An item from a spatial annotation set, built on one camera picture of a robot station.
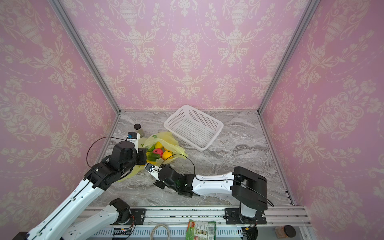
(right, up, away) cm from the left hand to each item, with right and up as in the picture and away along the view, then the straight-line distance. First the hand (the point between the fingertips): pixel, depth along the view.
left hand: (147, 150), depth 73 cm
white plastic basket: (+26, +10, +36) cm, 46 cm away
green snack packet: (+26, -36, -5) cm, 44 cm away
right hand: (+3, -10, +2) cm, 10 cm away
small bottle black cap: (-15, +12, +26) cm, 32 cm away
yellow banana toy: (+6, -5, +19) cm, 20 cm away
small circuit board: (-13, -40, 0) cm, 42 cm away
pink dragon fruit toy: (+1, -4, +18) cm, 18 cm away
